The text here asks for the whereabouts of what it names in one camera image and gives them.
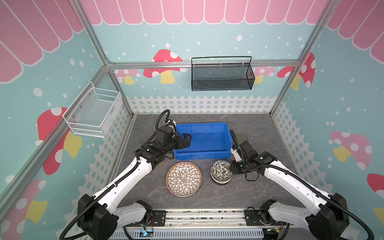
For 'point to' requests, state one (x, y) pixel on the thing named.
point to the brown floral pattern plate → (184, 179)
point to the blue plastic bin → (208, 140)
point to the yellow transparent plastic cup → (164, 161)
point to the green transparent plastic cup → (241, 138)
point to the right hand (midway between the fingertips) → (230, 168)
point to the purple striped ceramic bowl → (220, 183)
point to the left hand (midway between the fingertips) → (184, 140)
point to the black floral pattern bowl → (221, 172)
